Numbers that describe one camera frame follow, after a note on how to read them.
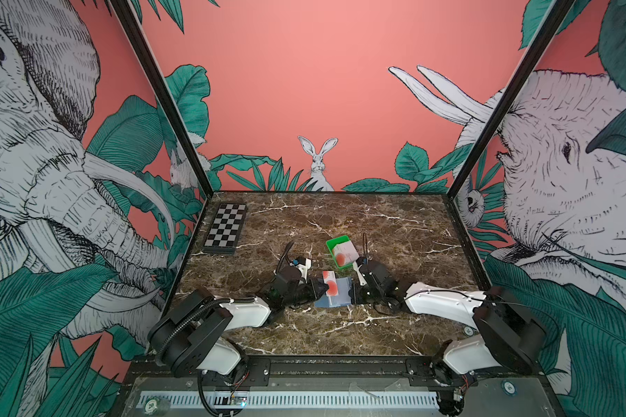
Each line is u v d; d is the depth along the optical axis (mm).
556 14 698
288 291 690
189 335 429
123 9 685
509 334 435
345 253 954
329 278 877
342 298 881
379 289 674
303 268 818
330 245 987
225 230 1033
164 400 701
